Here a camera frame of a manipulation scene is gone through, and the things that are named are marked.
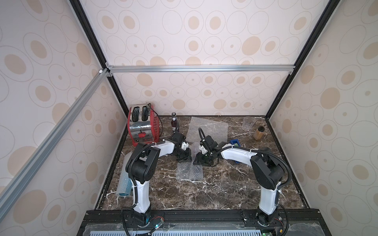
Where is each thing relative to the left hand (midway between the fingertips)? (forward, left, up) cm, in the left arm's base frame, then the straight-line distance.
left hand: (197, 158), depth 93 cm
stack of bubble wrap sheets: (+24, -16, -2) cm, 29 cm away
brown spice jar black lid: (+18, -43, +2) cm, 47 cm away
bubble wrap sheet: (-7, +5, -2) cm, 9 cm away
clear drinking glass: (+32, -40, 0) cm, 51 cm away
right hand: (-2, -2, -1) cm, 3 cm away
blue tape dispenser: (+11, -25, +3) cm, 27 cm away
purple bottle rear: (+20, +15, +12) cm, 28 cm away
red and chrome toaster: (+16, +34, +15) cm, 40 cm away
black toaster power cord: (+29, +27, 0) cm, 39 cm away
